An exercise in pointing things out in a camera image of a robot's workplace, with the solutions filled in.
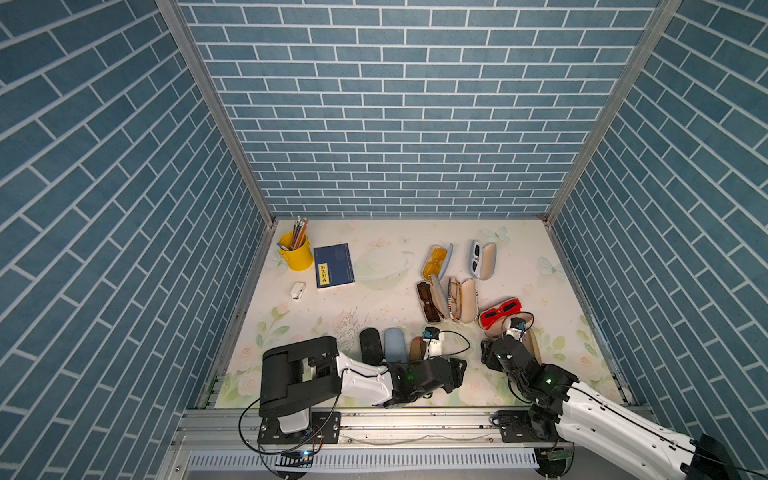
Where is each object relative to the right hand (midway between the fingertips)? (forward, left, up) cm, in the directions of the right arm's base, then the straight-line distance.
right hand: (491, 349), depth 85 cm
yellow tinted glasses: (+30, +16, +1) cm, 34 cm away
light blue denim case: (-2, +28, +1) cm, 28 cm away
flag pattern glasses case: (+17, +5, -2) cm, 18 cm away
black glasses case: (-3, +35, +1) cm, 35 cm away
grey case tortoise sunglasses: (+14, +15, +3) cm, 21 cm away
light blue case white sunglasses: (+32, 0, +1) cm, 32 cm away
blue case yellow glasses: (+29, +16, +1) cm, 33 cm away
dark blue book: (+26, +53, 0) cm, 58 cm away
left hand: (-8, +8, +3) cm, 12 cm away
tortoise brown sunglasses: (+10, +18, +1) cm, 20 cm away
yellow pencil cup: (+23, +63, +6) cm, 68 cm away
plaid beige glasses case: (-3, +21, +3) cm, 22 cm away
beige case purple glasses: (+2, -10, +5) cm, 12 cm away
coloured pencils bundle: (+29, +62, +14) cm, 70 cm away
